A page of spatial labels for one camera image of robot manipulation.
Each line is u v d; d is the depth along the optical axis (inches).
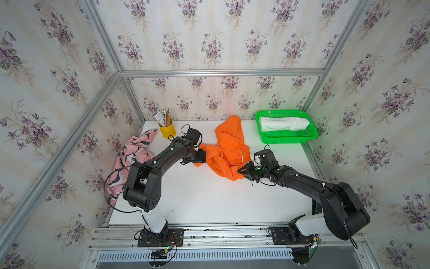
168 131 41.0
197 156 31.9
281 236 28.8
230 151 39.9
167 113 40.1
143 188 18.2
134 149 36.7
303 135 43.5
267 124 43.3
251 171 30.1
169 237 28.3
